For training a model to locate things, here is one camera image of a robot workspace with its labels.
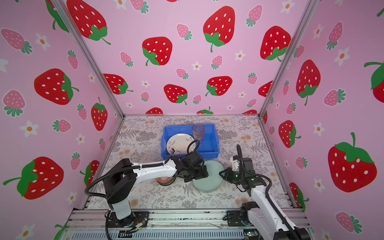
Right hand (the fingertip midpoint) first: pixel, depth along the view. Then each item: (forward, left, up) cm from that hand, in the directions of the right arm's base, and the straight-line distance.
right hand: (219, 173), depth 82 cm
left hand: (-2, +8, -2) cm, 8 cm away
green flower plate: (-4, +3, -2) cm, 5 cm away
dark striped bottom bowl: (-8, +29, +1) cm, 30 cm away
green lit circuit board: (-25, -17, -8) cm, 31 cm away
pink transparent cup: (+26, +11, +5) cm, 29 cm away
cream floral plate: (+20, +29, -5) cm, 36 cm away
